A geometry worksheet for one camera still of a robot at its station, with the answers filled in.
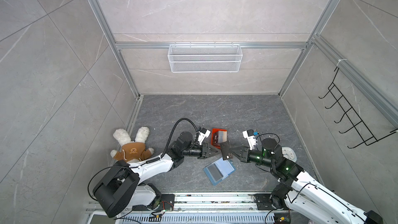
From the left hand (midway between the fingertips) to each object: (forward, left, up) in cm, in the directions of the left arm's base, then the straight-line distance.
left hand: (220, 151), depth 72 cm
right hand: (0, -5, +1) cm, 5 cm away
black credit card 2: (+2, -3, 0) cm, 4 cm away
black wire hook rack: (+2, -59, +14) cm, 61 cm away
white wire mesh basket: (+60, +4, +12) cm, 61 cm away
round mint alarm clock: (+4, -42, -15) cm, 45 cm away
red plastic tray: (+15, -2, -14) cm, 20 cm away
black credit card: (-5, +2, -17) cm, 17 cm away
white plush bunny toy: (+6, +46, -9) cm, 47 cm away
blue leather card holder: (-2, -5, -17) cm, 17 cm away
